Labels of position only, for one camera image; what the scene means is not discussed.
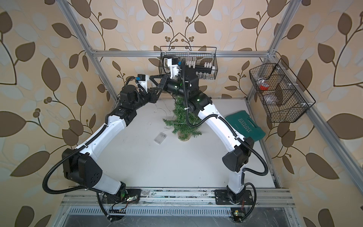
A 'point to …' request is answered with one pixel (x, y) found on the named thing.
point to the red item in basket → (263, 88)
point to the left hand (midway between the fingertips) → (158, 86)
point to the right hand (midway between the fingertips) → (149, 77)
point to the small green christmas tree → (179, 121)
